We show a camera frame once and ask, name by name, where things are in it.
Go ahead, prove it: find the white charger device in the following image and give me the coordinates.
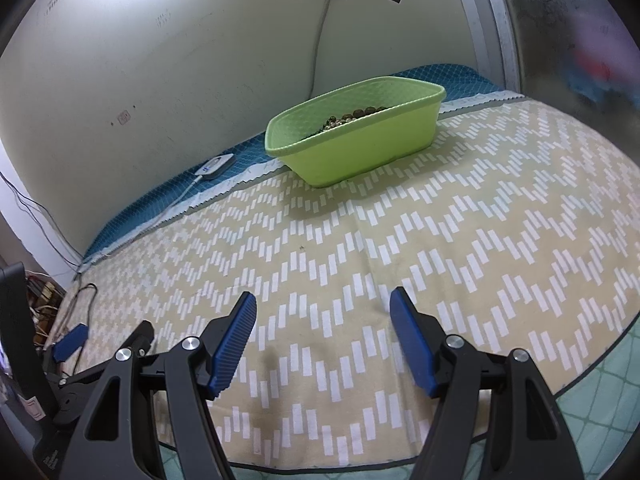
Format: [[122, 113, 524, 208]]
[[194, 154, 235, 180]]

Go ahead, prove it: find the white door frame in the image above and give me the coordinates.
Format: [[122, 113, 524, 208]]
[[460, 0, 522, 92]]

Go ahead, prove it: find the brown bead bracelet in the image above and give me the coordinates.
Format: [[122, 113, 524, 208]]
[[309, 104, 392, 134]]

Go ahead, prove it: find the beige zigzag patterned blanket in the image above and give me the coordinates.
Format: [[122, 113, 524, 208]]
[[61, 100, 639, 477]]

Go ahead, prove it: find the grey wall cable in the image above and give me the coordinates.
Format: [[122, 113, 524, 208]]
[[309, 0, 334, 99]]

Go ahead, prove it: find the green plastic tray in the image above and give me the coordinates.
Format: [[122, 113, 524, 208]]
[[265, 76, 446, 188]]

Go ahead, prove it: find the white charger cable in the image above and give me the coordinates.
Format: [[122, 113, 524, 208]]
[[159, 173, 204, 216]]

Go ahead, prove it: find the black floor cable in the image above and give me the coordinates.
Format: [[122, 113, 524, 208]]
[[54, 283, 99, 340]]

